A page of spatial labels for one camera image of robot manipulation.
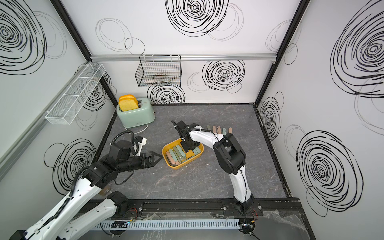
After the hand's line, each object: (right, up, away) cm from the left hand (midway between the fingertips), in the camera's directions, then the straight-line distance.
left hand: (156, 158), depth 70 cm
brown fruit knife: (+44, +11, +34) cm, 57 cm away
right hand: (+15, +1, +23) cm, 28 cm away
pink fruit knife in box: (+4, -4, +19) cm, 19 cm away
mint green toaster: (-16, +22, +30) cm, 41 cm away
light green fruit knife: (+11, -3, +21) cm, 24 cm away
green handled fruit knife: (+4, -3, +21) cm, 21 cm away
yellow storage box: (+14, -3, +20) cm, 25 cm away
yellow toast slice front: (-24, +29, +22) cm, 43 cm away
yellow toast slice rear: (-24, +32, +23) cm, 47 cm away
